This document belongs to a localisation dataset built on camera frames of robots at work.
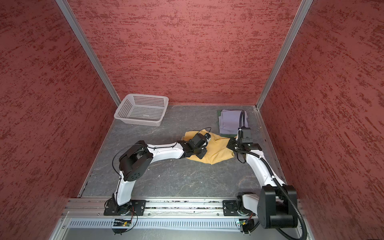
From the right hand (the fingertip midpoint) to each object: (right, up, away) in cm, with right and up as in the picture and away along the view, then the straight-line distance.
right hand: (229, 145), depth 87 cm
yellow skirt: (-7, -4, +7) cm, 10 cm away
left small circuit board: (-57, -36, -15) cm, 69 cm away
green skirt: (+4, +4, +14) cm, 15 cm away
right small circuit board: (+5, -36, -16) cm, 40 cm away
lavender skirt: (+4, +14, +18) cm, 23 cm away
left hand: (-16, -5, +5) cm, 17 cm away
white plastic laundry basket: (-60, +24, +30) cm, 72 cm away
